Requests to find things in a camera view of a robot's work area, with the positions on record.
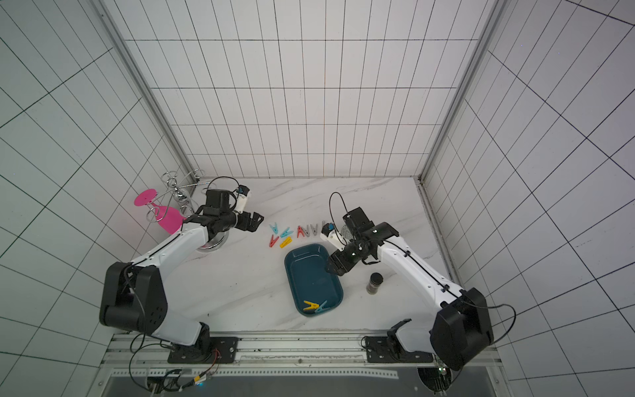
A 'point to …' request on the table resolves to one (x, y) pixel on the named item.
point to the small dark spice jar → (375, 279)
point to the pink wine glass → (168, 217)
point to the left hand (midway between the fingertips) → (250, 218)
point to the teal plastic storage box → (314, 290)
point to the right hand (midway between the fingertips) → (325, 265)
